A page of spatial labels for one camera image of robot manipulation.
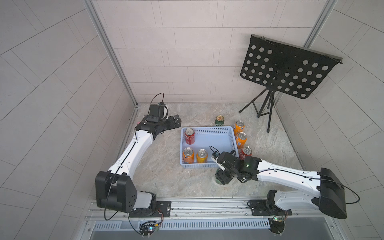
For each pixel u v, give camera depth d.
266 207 0.64
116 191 0.39
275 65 0.75
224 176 0.66
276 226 0.69
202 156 0.79
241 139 0.86
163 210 0.71
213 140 0.93
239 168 0.56
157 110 0.60
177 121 0.72
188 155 0.79
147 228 0.68
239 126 0.91
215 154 0.69
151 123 0.59
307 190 0.43
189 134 0.87
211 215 0.70
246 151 0.81
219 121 0.94
